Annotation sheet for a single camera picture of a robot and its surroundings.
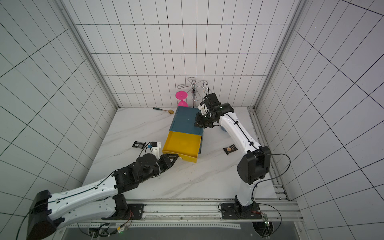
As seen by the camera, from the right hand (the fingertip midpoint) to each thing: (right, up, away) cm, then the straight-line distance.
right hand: (188, 125), depth 81 cm
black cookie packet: (-34, -14, +16) cm, 40 cm away
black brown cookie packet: (+27, -16, +14) cm, 34 cm away
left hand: (-6, -17, -8) cm, 20 cm away
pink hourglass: (-4, +18, +7) cm, 20 cm away
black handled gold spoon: (-17, +10, +37) cm, 42 cm away
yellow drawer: (-1, -12, -1) cm, 12 cm away
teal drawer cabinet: (-3, +2, +2) cm, 4 cm away
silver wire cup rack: (+4, +21, +13) cm, 25 cm away
